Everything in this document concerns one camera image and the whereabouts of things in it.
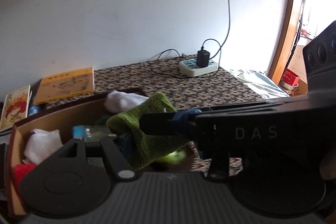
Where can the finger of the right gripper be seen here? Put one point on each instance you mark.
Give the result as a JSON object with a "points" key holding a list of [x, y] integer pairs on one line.
{"points": [[177, 124]]}

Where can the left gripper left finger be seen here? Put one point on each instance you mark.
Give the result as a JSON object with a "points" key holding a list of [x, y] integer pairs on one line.
{"points": [[116, 166]]}

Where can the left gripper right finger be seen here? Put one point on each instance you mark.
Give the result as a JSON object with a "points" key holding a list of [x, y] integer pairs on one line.
{"points": [[219, 167]]}

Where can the green knitted cloth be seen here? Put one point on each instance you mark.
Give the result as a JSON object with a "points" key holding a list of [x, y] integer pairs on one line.
{"points": [[140, 146]]}

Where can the yellow-green mesh bath sponge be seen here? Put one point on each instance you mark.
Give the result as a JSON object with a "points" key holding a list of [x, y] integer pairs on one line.
{"points": [[175, 157]]}

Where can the white plastic bag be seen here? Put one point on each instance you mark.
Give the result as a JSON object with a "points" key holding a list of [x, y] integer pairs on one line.
{"points": [[118, 102]]}

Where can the blue mesh bath sponge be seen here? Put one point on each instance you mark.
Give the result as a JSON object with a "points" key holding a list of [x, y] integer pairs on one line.
{"points": [[90, 133]]}

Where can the white power strip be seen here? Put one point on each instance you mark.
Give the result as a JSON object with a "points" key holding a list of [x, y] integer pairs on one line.
{"points": [[189, 68]]}

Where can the patterned floral tablecloth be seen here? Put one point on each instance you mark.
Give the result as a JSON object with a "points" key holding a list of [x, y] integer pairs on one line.
{"points": [[147, 78]]}

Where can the light patterned bedsheet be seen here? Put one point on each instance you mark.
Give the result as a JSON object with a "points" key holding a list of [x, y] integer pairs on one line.
{"points": [[259, 83]]}

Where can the brown cardboard box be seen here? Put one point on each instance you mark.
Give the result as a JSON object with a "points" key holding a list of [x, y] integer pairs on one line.
{"points": [[101, 181]]}

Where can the red box by door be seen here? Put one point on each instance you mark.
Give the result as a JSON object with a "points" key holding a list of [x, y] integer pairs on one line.
{"points": [[290, 78]]}

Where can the black power adapter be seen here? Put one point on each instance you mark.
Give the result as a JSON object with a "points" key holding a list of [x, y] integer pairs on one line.
{"points": [[203, 57]]}

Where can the white snoopy plush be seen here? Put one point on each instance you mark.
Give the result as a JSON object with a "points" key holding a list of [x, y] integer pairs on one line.
{"points": [[40, 145]]}

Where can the yellow book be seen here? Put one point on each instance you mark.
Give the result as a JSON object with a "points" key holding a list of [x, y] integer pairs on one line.
{"points": [[65, 85]]}

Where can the red cloth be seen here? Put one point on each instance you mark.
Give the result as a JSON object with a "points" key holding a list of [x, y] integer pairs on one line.
{"points": [[19, 172]]}

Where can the red cartoon picture book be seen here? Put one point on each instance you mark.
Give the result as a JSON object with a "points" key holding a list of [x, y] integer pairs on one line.
{"points": [[15, 107]]}

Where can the wooden door frame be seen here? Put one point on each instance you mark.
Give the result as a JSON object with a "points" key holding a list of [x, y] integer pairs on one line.
{"points": [[286, 40]]}

